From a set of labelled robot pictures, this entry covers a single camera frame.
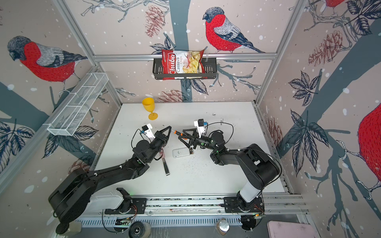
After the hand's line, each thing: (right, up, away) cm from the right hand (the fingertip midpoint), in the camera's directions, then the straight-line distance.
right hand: (179, 139), depth 76 cm
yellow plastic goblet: (-24, +20, +25) cm, 39 cm away
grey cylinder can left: (-45, -36, -14) cm, 59 cm away
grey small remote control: (-1, -11, +16) cm, 20 cm away
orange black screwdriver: (-2, +3, +2) cm, 4 cm away
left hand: (-4, +6, -2) cm, 7 cm away
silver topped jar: (+20, -33, -17) cm, 42 cm away
